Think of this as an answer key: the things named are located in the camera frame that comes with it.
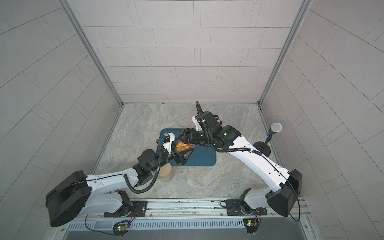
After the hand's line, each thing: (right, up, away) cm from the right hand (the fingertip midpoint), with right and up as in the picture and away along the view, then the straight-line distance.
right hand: (185, 139), depth 69 cm
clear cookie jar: (-2, -3, -2) cm, 4 cm away
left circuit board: (-27, -38, -5) cm, 47 cm away
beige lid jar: (-10, -17, +4) cm, 20 cm away
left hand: (+3, -3, +1) cm, 4 cm away
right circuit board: (+31, -39, 0) cm, 50 cm away
